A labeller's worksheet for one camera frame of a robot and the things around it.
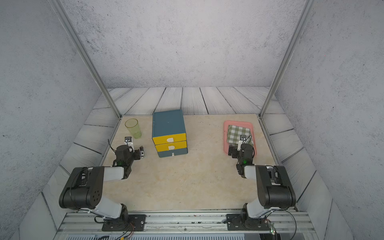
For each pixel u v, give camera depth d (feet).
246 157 2.38
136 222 2.38
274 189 1.51
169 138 2.69
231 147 2.84
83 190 1.51
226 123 3.83
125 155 2.42
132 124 3.26
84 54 2.82
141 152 2.92
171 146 2.85
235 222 2.39
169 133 2.70
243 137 2.70
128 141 2.69
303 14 2.38
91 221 2.43
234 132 3.56
